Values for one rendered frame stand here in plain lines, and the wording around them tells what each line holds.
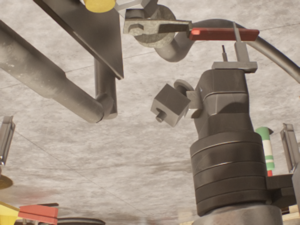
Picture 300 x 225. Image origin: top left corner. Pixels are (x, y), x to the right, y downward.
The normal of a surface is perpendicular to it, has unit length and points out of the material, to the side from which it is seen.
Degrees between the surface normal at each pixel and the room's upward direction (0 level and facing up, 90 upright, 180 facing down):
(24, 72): 26
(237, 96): 70
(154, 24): 0
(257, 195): 90
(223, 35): 0
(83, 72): 0
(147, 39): 81
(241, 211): 90
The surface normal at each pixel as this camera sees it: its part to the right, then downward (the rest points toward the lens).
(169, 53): 0.31, 0.80
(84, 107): 0.73, 0.49
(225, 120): 0.10, -0.58
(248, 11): 0.10, 0.91
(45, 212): -0.26, -0.36
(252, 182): 0.31, -0.40
